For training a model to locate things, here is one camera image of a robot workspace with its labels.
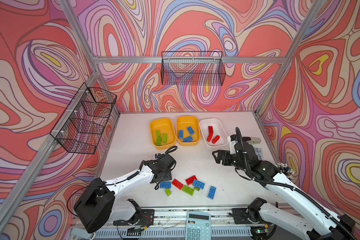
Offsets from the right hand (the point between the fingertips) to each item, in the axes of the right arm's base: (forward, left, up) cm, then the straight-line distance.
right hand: (220, 156), depth 77 cm
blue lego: (-9, +11, -13) cm, 20 cm away
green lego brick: (+21, +36, -14) cm, 44 cm away
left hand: (-3, +29, -14) cm, 33 cm away
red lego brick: (+29, -1, -15) cm, 33 cm away
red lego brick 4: (-7, +16, -15) cm, 23 cm away
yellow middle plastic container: (+25, +18, -16) cm, 35 cm away
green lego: (-11, +12, -16) cm, 23 cm away
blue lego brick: (-9, +30, -15) cm, 34 cm away
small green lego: (+27, +36, -13) cm, 47 cm away
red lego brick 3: (+21, -4, -14) cm, 26 cm away
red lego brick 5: (-9, +22, -15) cm, 28 cm away
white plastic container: (+28, -3, -15) cm, 32 cm away
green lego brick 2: (-11, +17, -18) cm, 27 cm away
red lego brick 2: (+23, 0, -14) cm, 27 cm away
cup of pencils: (-7, -32, -2) cm, 32 cm away
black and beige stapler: (+18, -27, -13) cm, 35 cm away
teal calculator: (-28, +13, -14) cm, 34 cm away
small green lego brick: (-12, +28, -15) cm, 34 cm away
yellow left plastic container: (+28, +33, -15) cm, 46 cm away
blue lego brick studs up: (+29, +13, -14) cm, 35 cm away
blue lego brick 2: (-13, +5, -16) cm, 21 cm away
